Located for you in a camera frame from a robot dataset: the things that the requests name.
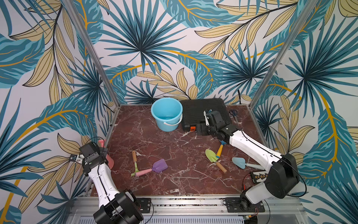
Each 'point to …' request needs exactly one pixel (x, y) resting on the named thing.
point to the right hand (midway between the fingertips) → (203, 126)
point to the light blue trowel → (240, 162)
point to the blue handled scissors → (233, 112)
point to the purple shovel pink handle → (159, 165)
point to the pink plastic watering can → (100, 143)
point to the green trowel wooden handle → (212, 157)
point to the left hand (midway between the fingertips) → (99, 158)
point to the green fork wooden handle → (134, 159)
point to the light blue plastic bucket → (168, 113)
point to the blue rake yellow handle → (218, 155)
